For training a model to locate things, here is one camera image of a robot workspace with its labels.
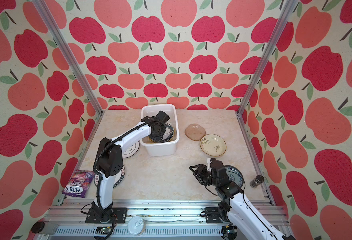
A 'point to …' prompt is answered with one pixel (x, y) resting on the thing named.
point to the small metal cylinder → (257, 180)
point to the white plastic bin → (167, 148)
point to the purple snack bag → (78, 183)
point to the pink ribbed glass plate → (194, 132)
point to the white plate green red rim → (168, 134)
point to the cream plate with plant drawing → (213, 145)
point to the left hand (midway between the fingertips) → (166, 134)
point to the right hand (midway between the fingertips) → (193, 169)
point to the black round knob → (37, 227)
